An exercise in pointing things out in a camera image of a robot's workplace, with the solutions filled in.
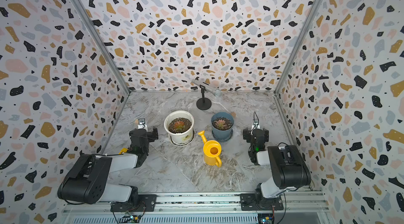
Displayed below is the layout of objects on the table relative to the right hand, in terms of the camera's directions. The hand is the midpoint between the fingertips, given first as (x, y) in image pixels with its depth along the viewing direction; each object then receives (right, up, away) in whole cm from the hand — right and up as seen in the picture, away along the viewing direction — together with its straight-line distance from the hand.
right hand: (257, 128), depth 94 cm
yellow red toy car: (-75, -11, -10) cm, 76 cm away
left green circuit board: (-64, -38, -24) cm, 78 cm away
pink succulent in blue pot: (-22, +2, -1) cm, 22 cm away
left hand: (-65, +1, -3) cm, 66 cm away
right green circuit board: (-3, -38, -22) cm, 44 cm away
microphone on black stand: (-33, +15, +19) cm, 41 cm away
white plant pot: (-41, -2, -10) cm, 42 cm away
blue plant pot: (-21, -3, -4) cm, 22 cm away
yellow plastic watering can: (-27, -9, -14) cm, 32 cm away
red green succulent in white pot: (-47, +2, -4) cm, 47 cm away
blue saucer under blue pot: (-22, -7, +1) cm, 23 cm away
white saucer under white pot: (-45, -10, -2) cm, 46 cm away
